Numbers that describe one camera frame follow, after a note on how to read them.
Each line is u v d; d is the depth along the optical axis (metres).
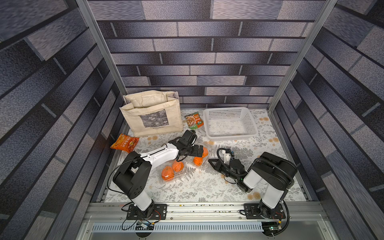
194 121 1.10
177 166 0.85
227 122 1.10
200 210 0.76
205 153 0.90
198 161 0.87
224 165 0.70
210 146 0.97
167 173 0.80
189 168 0.89
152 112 0.86
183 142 0.70
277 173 0.47
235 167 0.70
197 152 0.80
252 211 0.73
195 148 0.80
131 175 0.47
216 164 0.82
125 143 0.95
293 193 0.80
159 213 0.73
